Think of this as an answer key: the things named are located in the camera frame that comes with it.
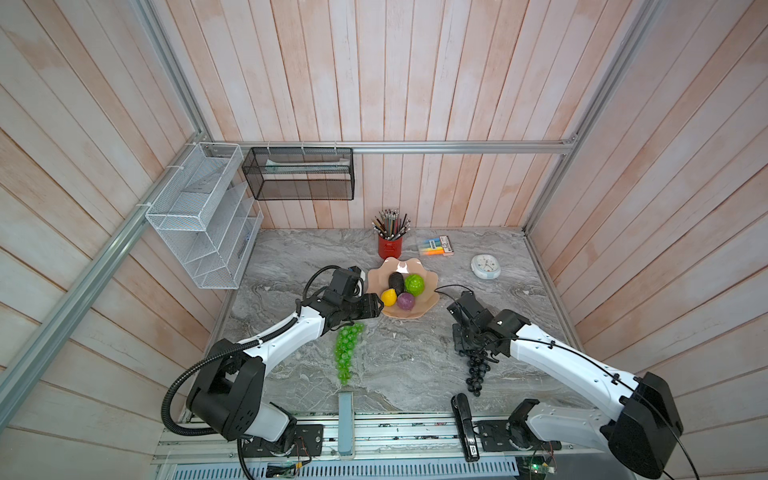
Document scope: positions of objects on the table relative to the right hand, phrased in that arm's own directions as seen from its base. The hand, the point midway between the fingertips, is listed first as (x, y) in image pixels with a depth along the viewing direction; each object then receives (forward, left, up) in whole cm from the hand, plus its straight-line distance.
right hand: (462, 333), depth 83 cm
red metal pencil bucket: (+34, +21, -2) cm, 40 cm away
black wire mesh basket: (+51, +53, +17) cm, 76 cm away
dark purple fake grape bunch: (-9, -4, -5) cm, 11 cm away
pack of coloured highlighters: (+40, +2, -8) cm, 41 cm away
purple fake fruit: (+13, +15, -4) cm, 20 cm away
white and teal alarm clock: (+30, -14, -7) cm, 34 cm away
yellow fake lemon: (+13, +21, -3) cm, 25 cm away
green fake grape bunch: (-2, +34, -3) cm, 34 cm away
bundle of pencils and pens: (+38, +21, +6) cm, 44 cm away
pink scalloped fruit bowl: (+16, +7, -6) cm, 18 cm away
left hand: (+5, +25, +2) cm, 26 cm away
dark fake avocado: (+20, +19, -3) cm, 27 cm away
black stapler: (-22, +2, -5) cm, 23 cm away
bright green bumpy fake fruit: (+17, +12, -1) cm, 21 cm away
